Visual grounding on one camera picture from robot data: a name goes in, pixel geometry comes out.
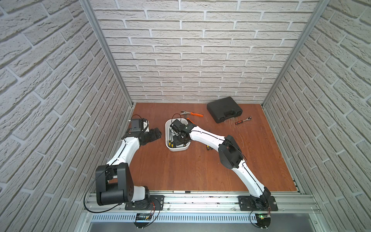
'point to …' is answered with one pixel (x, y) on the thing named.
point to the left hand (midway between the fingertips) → (157, 132)
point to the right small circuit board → (263, 220)
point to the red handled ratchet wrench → (249, 118)
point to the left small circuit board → (142, 220)
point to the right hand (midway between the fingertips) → (180, 140)
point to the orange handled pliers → (184, 113)
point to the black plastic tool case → (224, 108)
